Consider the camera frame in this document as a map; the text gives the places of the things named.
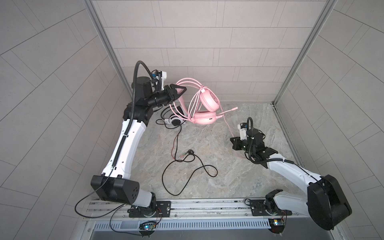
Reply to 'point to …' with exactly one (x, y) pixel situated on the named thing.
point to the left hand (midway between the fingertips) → (186, 88)
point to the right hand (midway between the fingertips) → (229, 139)
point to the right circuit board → (277, 225)
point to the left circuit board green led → (147, 225)
